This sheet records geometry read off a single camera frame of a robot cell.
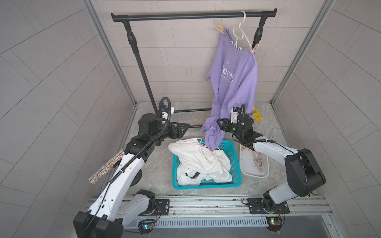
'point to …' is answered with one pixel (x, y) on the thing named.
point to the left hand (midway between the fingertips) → (186, 124)
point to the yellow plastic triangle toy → (256, 116)
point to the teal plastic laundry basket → (227, 147)
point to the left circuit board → (146, 225)
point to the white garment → (198, 163)
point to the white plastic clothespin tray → (253, 164)
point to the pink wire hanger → (209, 149)
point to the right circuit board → (275, 223)
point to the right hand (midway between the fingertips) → (218, 120)
